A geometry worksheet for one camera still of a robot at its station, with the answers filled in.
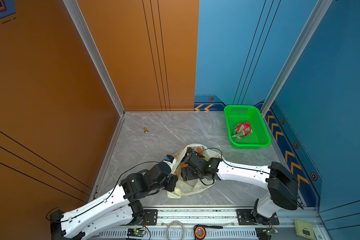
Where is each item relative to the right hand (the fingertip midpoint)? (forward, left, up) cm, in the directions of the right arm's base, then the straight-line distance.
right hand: (186, 174), depth 81 cm
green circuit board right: (-25, -37, -8) cm, 46 cm away
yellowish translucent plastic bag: (-6, -3, 0) cm, 7 cm away
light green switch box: (-24, -54, -5) cm, 60 cm away
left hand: (-6, +3, +8) cm, 10 cm away
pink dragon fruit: (+30, -38, +2) cm, 48 cm away
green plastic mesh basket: (+50, -39, -4) cm, 64 cm away
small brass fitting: (+34, +29, -4) cm, 45 cm away
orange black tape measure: (-25, -6, -3) cm, 26 cm away
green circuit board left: (-25, +24, -8) cm, 36 cm away
